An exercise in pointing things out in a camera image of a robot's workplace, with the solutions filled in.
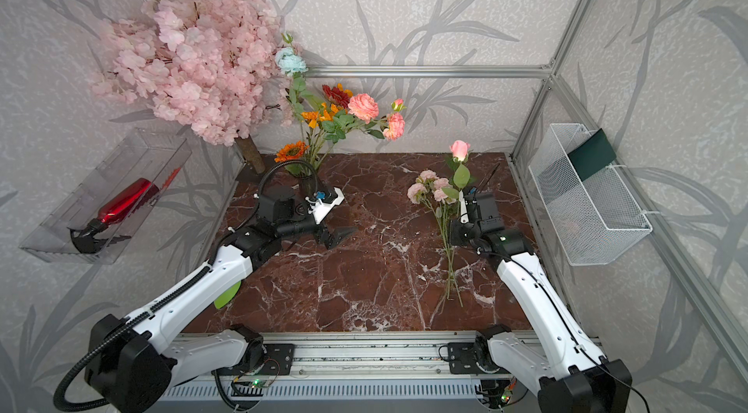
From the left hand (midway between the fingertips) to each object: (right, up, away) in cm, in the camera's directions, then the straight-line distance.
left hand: (347, 214), depth 75 cm
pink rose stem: (+30, +10, -1) cm, 31 cm away
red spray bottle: (-50, -3, -17) cm, 53 cm away
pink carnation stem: (+28, +5, +27) cm, 39 cm away
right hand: (+29, -3, +4) cm, 29 cm away
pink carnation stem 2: (+29, -20, +14) cm, 38 cm away
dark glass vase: (-16, +7, +19) cm, 26 cm away
